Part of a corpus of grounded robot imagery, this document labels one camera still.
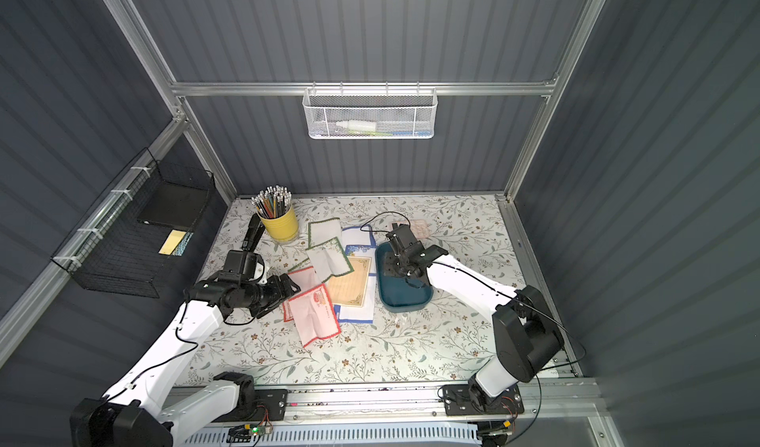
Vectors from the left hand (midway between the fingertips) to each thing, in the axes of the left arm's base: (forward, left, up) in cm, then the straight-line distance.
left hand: (291, 295), depth 79 cm
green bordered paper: (+33, -2, -13) cm, 35 cm away
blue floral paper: (0, -20, -13) cm, 23 cm away
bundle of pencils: (+33, +12, +3) cm, 35 cm away
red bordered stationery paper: (+12, 0, -12) cm, 16 cm away
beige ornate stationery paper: (+8, -14, -12) cm, 20 cm away
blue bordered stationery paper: (+30, -15, -13) cm, 36 cm away
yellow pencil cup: (+28, +10, -5) cm, 30 cm away
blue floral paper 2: (+23, -17, -11) cm, 30 cm away
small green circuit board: (-29, +5, -11) cm, 31 cm away
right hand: (+9, -27, -1) cm, 28 cm away
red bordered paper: (-1, -4, -12) cm, 12 cm away
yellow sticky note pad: (+9, +29, +13) cm, 33 cm away
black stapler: (+29, +22, -10) cm, 38 cm away
